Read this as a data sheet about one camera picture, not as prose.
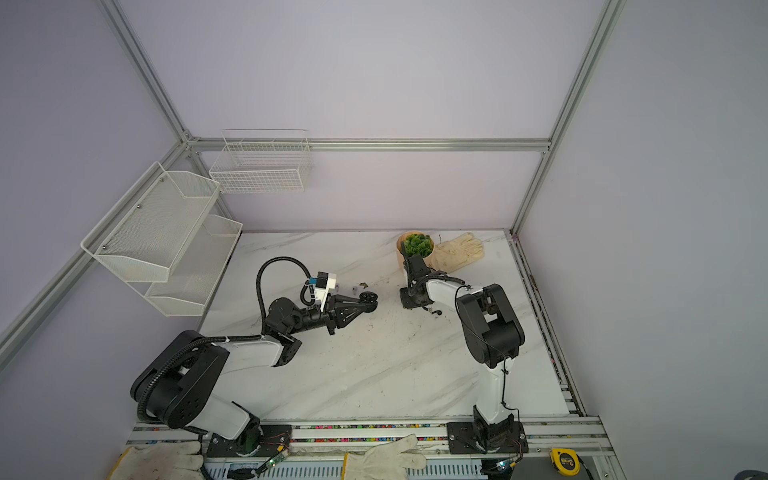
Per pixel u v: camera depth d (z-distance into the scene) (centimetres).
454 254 114
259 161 95
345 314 72
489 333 52
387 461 71
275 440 73
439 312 98
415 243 102
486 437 65
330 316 69
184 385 44
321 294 70
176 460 71
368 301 74
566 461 69
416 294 74
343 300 73
